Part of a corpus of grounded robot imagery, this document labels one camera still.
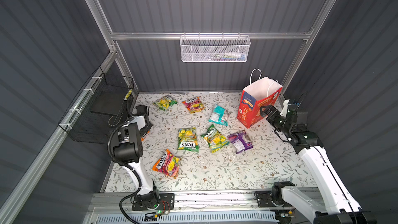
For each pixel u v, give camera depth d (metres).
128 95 0.82
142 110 0.83
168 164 0.80
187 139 0.90
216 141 0.91
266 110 0.67
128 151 0.52
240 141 0.89
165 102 1.09
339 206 0.38
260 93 1.02
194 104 1.08
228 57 0.90
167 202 0.72
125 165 0.52
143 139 0.96
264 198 0.74
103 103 0.72
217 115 1.02
